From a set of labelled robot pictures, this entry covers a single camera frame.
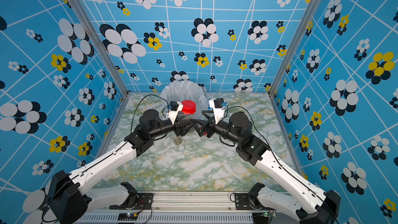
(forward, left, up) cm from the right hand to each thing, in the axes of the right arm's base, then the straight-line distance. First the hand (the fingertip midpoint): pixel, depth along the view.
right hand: (199, 115), depth 62 cm
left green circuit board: (-31, +35, -38) cm, 60 cm away
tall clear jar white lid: (+6, +14, -32) cm, 35 cm away
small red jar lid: (+12, -2, -35) cm, 37 cm away
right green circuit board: (-31, -28, -37) cm, 56 cm away
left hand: (+4, +3, -6) cm, 8 cm away
